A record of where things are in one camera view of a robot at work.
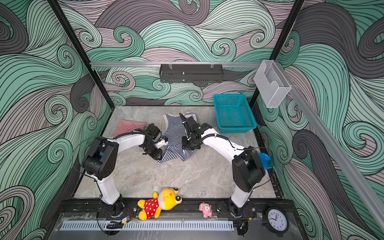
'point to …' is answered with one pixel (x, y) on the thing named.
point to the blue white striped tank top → (174, 131)
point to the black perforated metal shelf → (191, 73)
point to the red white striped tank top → (127, 126)
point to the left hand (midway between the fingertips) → (159, 155)
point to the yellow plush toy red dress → (167, 199)
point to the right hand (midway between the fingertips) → (184, 148)
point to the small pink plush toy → (206, 209)
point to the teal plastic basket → (234, 114)
